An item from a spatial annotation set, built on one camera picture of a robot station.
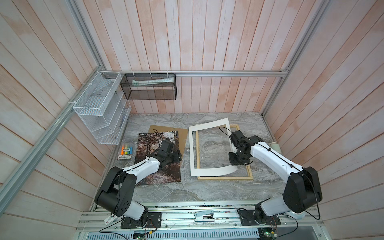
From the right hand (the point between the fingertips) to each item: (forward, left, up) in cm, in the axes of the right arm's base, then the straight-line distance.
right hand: (233, 162), depth 85 cm
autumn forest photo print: (+17, +56, -7) cm, 59 cm away
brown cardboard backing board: (+24, +32, -8) cm, 41 cm away
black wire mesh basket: (+49, +55, +18) cm, 76 cm away
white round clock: (-25, -28, -6) cm, 38 cm away
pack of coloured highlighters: (+9, +69, -6) cm, 70 cm away
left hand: (+4, +33, -3) cm, 34 cm away
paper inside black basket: (+38, +59, +28) cm, 75 cm away
